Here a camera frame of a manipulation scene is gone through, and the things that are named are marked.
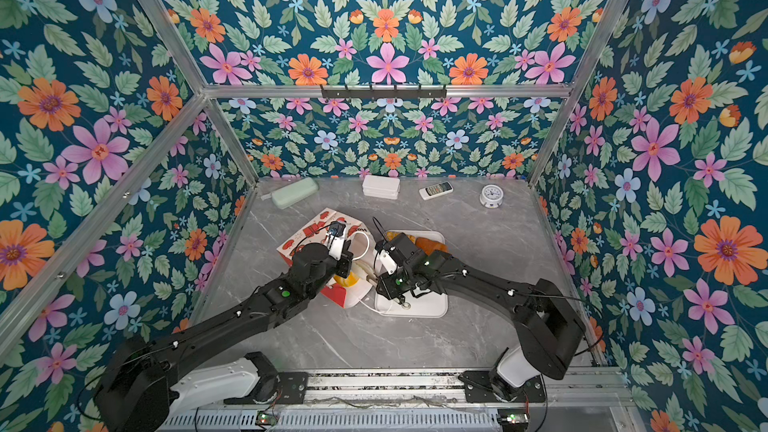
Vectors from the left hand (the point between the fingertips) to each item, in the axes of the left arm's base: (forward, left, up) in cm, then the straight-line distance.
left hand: (353, 235), depth 78 cm
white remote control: (+32, -28, -20) cm, 47 cm away
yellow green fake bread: (-6, +2, -15) cm, 16 cm away
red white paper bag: (-6, +1, +7) cm, 9 cm away
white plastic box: (+34, -7, -18) cm, 39 cm away
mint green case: (+33, +27, -18) cm, 46 cm away
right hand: (-10, -7, -10) cm, 16 cm away
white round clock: (+26, -48, -18) cm, 58 cm away
